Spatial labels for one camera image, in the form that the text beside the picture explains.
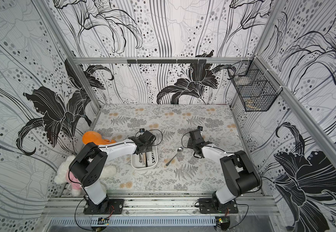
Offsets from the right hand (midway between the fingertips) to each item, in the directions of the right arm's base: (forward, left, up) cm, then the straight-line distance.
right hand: (194, 140), depth 96 cm
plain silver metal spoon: (-7, +10, -1) cm, 12 cm away
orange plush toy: (-1, +66, +6) cm, 66 cm away
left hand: (-5, +32, -2) cm, 32 cm away
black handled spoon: (-14, +31, -1) cm, 34 cm away
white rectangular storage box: (-15, +36, -1) cm, 39 cm away
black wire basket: (+21, -38, +26) cm, 51 cm away
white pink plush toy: (-26, +72, +7) cm, 77 cm away
